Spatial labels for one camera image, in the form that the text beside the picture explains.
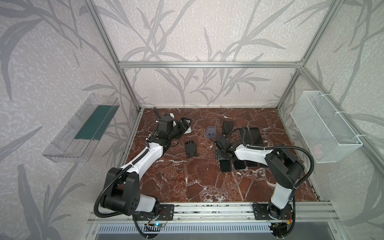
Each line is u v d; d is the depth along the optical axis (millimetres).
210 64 943
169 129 667
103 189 389
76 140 631
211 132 1033
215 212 753
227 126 1019
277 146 508
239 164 893
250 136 1021
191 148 942
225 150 733
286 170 476
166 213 727
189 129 1050
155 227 718
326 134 620
